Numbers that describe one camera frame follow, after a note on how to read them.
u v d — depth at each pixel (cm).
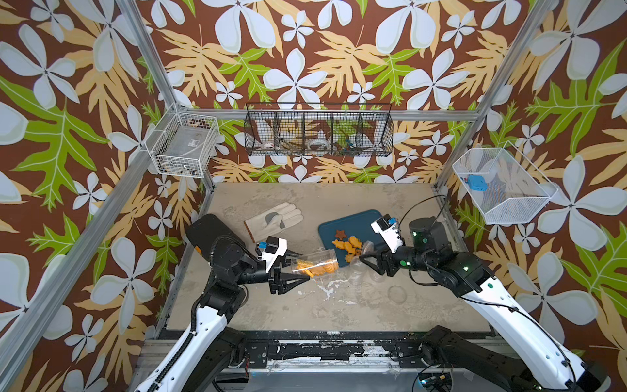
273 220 106
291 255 64
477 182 86
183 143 86
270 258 57
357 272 88
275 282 57
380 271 60
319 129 98
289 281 59
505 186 82
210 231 99
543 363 38
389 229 58
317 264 63
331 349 76
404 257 57
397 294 87
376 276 61
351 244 96
